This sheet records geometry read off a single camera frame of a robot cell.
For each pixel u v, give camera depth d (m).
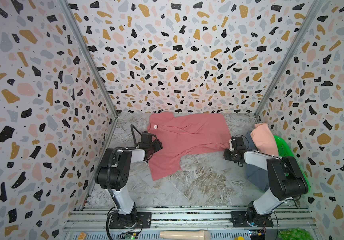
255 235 0.72
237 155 0.72
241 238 0.65
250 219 0.68
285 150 0.92
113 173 0.48
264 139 0.91
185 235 0.68
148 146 0.79
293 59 0.88
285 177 0.49
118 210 0.59
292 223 0.75
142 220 0.73
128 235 0.70
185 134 1.08
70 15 0.72
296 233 0.66
